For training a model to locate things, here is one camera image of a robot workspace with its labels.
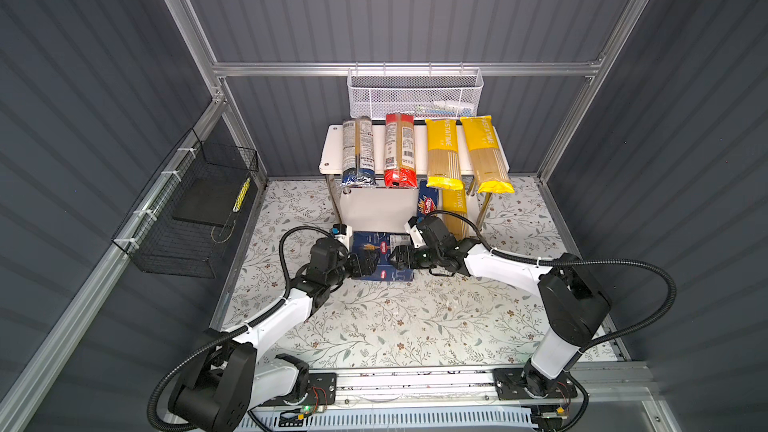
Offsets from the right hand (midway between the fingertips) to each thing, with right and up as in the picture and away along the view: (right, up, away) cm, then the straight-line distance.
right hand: (398, 261), depth 87 cm
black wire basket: (-53, +12, -15) cm, 56 cm away
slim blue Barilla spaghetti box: (+10, +19, +14) cm, 26 cm away
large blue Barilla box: (-5, +5, +4) cm, 8 cm away
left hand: (-8, +2, -2) cm, 9 cm away
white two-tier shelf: (-6, +16, +13) cm, 21 cm away
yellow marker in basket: (-42, +19, -9) cm, 47 cm away
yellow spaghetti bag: (+20, +18, +15) cm, 31 cm away
